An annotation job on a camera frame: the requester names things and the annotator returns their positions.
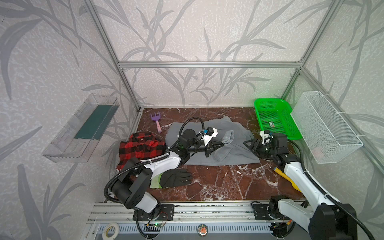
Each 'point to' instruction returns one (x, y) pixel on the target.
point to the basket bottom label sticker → (271, 123)
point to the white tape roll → (116, 233)
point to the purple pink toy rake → (156, 118)
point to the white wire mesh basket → (329, 137)
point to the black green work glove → (171, 178)
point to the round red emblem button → (202, 230)
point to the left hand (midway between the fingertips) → (224, 142)
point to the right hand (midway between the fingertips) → (246, 140)
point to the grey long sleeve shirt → (232, 134)
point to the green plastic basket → (276, 115)
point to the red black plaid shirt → (142, 146)
